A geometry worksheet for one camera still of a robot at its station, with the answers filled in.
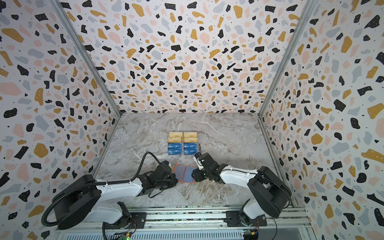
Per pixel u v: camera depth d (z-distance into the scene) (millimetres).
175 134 974
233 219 745
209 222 741
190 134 974
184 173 888
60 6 691
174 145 973
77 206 412
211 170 688
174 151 973
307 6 719
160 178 678
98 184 464
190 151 973
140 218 744
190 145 974
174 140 973
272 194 443
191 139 974
